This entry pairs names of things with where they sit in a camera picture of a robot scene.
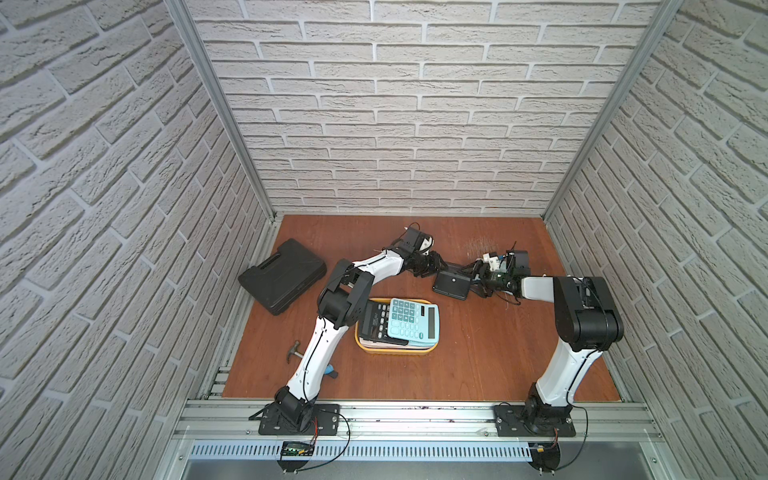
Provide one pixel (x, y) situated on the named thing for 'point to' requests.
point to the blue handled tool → (329, 369)
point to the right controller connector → (545, 456)
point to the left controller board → (294, 456)
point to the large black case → (282, 278)
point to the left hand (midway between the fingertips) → (437, 258)
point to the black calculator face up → (374, 326)
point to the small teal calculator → (416, 323)
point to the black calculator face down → (452, 284)
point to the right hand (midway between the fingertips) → (464, 275)
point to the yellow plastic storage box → (429, 349)
